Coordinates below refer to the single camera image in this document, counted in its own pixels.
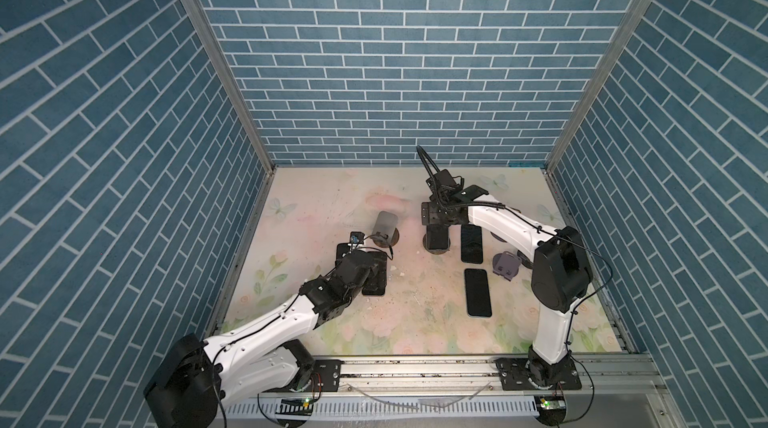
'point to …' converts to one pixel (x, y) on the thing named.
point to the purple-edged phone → (377, 280)
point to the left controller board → (293, 413)
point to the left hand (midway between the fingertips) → (375, 264)
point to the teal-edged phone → (437, 236)
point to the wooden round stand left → (386, 242)
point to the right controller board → (551, 409)
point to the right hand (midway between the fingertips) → (434, 212)
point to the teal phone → (477, 292)
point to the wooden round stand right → (435, 251)
